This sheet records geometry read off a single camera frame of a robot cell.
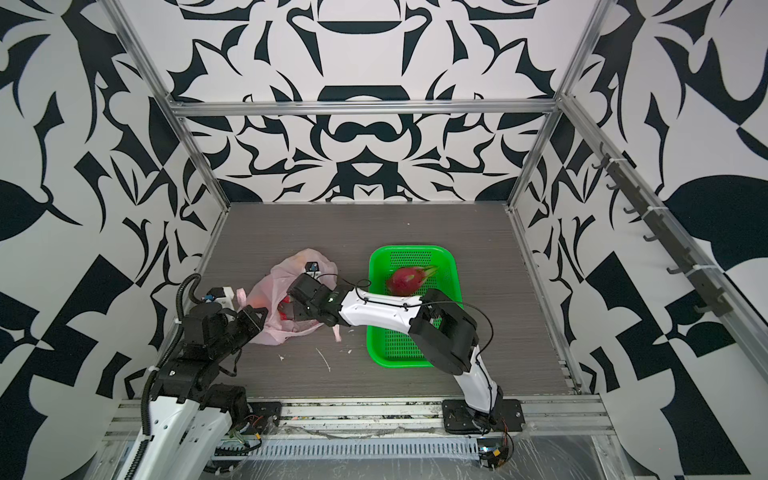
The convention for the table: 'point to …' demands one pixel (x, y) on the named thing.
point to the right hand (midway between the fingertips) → (299, 304)
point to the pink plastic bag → (270, 294)
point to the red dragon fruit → (405, 281)
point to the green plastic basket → (394, 349)
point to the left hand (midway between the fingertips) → (267, 305)
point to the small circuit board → (492, 451)
